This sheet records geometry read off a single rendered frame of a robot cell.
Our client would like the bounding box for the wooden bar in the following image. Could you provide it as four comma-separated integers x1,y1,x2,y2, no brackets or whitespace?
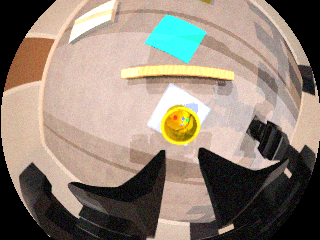
120,64,235,81

